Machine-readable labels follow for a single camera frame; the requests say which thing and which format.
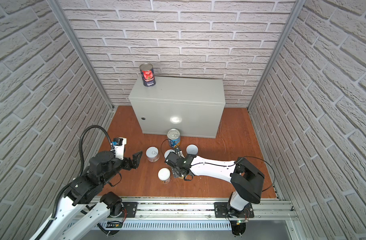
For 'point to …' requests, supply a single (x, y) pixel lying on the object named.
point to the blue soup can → (174, 138)
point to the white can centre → (167, 152)
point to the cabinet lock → (143, 118)
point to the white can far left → (152, 153)
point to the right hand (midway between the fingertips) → (181, 168)
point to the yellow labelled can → (181, 177)
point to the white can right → (192, 149)
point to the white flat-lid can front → (164, 175)
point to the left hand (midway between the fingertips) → (135, 149)
